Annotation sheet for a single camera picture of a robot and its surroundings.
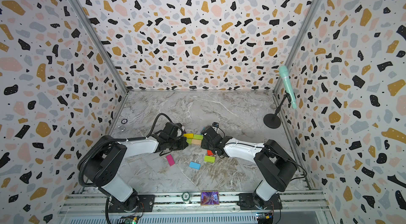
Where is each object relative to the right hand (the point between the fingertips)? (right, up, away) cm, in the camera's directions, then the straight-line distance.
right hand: (206, 142), depth 90 cm
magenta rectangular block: (-20, -9, -2) cm, 22 cm away
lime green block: (-5, +2, +7) cm, 9 cm away
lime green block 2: (-10, 0, +4) cm, 11 cm away
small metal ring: (-54, +11, +13) cm, 57 cm away
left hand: (-8, -1, +2) cm, 8 cm away
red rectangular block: (+2, -7, +2) cm, 7 cm away
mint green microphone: (+42, +38, -7) cm, 57 cm away
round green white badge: (-8, -20, -20) cm, 29 cm away
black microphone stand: (+44, +11, +16) cm, 48 cm away
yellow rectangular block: (-11, +3, +7) cm, 13 cm away
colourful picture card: (+3, -23, -15) cm, 28 cm away
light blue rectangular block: (-6, -12, -4) cm, 14 cm away
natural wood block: (-5, -1, +4) cm, 7 cm away
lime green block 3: (+2, -9, -2) cm, 9 cm away
